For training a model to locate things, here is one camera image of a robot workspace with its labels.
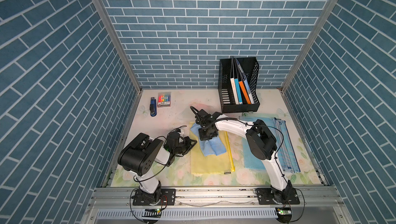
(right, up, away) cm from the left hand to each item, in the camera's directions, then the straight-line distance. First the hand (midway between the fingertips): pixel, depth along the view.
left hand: (200, 143), depth 90 cm
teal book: (+22, +33, +1) cm, 40 cm away
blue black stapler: (-33, +21, +15) cm, 42 cm away
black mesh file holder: (+33, +47, +12) cm, 59 cm away
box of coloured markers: (-28, +26, +22) cm, 44 cm away
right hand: (+2, +1, +4) cm, 4 cm away
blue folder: (+26, +36, -4) cm, 44 cm away
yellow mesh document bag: (+12, -10, -6) cm, 17 cm away
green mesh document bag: (+40, +16, +14) cm, 46 cm away
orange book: (+28, +30, +3) cm, 41 cm away
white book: (+21, +31, +3) cm, 38 cm away
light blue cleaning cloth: (+8, -2, 0) cm, 8 cm away
